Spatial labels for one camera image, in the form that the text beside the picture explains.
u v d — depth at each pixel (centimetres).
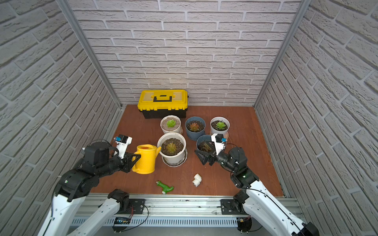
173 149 83
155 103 101
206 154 62
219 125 95
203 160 62
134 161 62
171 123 92
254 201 61
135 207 73
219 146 62
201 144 89
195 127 94
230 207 73
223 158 62
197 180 81
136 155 64
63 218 38
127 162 55
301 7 70
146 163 66
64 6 70
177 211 72
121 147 57
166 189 79
